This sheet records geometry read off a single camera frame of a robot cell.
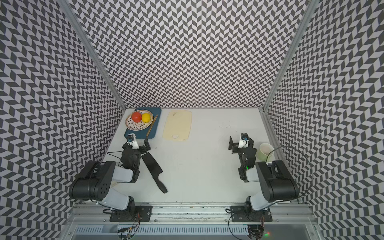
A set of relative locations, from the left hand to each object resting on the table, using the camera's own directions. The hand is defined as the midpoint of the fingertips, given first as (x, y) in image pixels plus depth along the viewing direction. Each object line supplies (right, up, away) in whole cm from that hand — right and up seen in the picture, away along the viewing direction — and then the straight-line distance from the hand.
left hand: (139, 138), depth 91 cm
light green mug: (+75, -8, -4) cm, 76 cm away
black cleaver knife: (+11, -18, -3) cm, 21 cm away
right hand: (+61, 0, -1) cm, 61 cm away
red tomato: (-10, +14, +18) cm, 25 cm away
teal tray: (+3, +4, +15) cm, 15 cm away
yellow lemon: (-3, +13, +18) cm, 22 cm away
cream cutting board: (+21, +7, +18) cm, 28 cm away
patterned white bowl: (-6, +7, +18) cm, 20 cm away
